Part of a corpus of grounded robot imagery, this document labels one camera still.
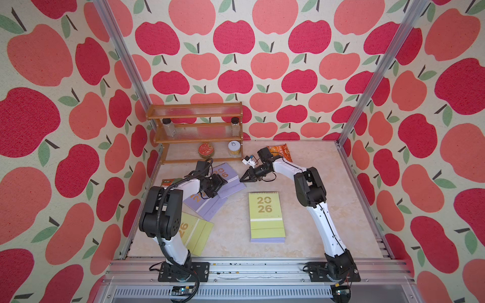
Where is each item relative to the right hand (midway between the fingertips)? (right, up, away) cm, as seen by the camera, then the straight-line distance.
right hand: (241, 184), depth 101 cm
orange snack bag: (+24, +19, +11) cm, 32 cm away
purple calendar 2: (-4, 0, -2) cm, 5 cm away
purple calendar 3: (-18, -11, -8) cm, 22 cm away
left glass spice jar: (-38, +31, -2) cm, 49 cm away
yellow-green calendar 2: (-22, -20, -17) cm, 34 cm away
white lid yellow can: (-4, +21, +10) cm, 24 cm away
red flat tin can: (-22, +19, +10) cm, 31 cm away
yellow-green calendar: (+11, -14, -17) cm, 24 cm away
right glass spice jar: (-3, +31, -3) cm, 32 cm away
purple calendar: (+17, -22, -20) cm, 34 cm away
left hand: (-8, -1, -6) cm, 9 cm away
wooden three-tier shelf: (-27, +24, +17) cm, 40 cm away
